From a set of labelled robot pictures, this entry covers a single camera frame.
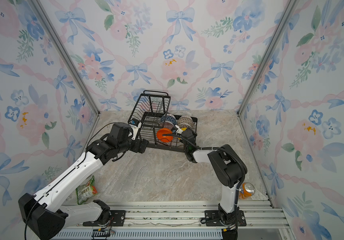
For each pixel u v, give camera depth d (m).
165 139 1.00
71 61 0.90
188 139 0.72
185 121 1.10
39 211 0.38
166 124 1.06
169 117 1.09
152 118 1.06
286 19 0.72
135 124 0.66
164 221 0.74
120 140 0.56
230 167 0.51
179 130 0.87
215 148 0.57
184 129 0.94
